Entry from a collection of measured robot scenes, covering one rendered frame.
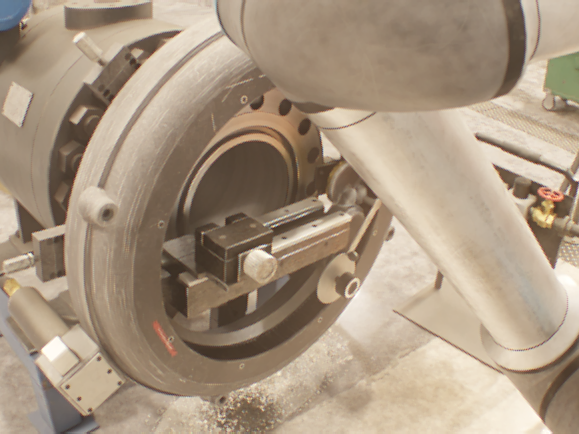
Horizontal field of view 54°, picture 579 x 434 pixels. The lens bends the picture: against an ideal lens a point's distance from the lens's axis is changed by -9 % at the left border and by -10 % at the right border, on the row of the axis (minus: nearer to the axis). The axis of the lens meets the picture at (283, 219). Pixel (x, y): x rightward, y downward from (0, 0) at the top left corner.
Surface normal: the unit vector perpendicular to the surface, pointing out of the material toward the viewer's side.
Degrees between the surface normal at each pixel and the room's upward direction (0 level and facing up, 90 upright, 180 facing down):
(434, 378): 0
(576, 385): 52
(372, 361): 0
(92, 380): 90
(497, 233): 80
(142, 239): 90
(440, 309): 0
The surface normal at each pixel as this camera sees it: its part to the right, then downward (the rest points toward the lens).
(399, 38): -0.29, 0.43
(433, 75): -0.13, 0.72
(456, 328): 0.05, -0.87
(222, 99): 0.70, 0.38
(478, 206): 0.46, 0.30
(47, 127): -0.61, -0.13
